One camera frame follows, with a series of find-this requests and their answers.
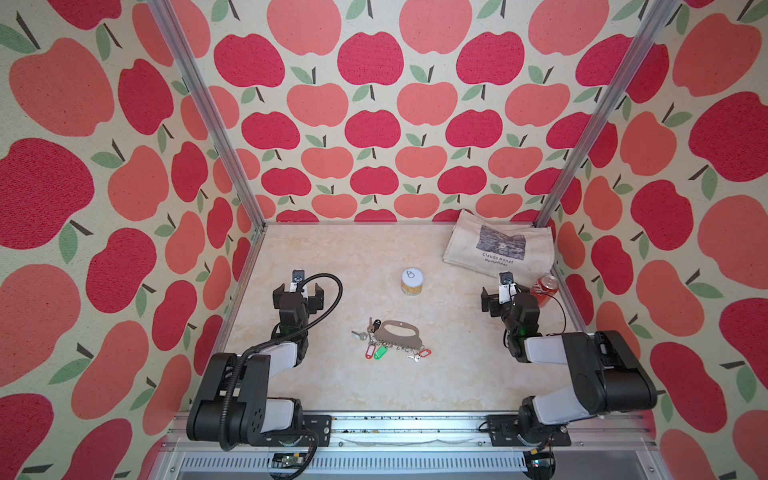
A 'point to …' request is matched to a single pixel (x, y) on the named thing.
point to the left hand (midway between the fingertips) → (304, 285)
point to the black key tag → (376, 324)
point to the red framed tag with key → (422, 354)
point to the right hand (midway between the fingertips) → (509, 286)
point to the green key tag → (380, 352)
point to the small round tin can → (412, 281)
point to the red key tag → (370, 351)
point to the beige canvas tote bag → (527, 251)
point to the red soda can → (545, 288)
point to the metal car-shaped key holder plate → (407, 341)
